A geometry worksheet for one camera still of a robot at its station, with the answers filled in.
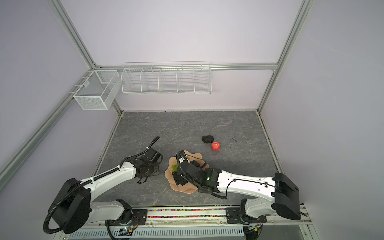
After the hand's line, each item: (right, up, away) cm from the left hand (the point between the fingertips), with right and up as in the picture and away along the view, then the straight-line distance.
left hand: (154, 172), depth 86 cm
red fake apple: (+37, +14, +10) cm, 41 cm away
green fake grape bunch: (+12, +3, -1) cm, 12 cm away
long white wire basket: (+4, +59, +14) cm, 61 cm away
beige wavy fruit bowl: (+20, -7, -7) cm, 22 cm away
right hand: (+16, +5, -12) cm, 20 cm away
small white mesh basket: (-40, +49, +10) cm, 64 cm away
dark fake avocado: (+32, +18, +13) cm, 39 cm away
